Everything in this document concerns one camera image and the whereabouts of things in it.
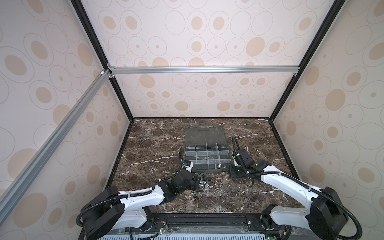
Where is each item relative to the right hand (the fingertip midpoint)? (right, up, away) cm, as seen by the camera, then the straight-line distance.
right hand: (230, 170), depth 85 cm
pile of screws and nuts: (-14, -8, +1) cm, 16 cm away
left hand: (-16, -3, -3) cm, 17 cm away
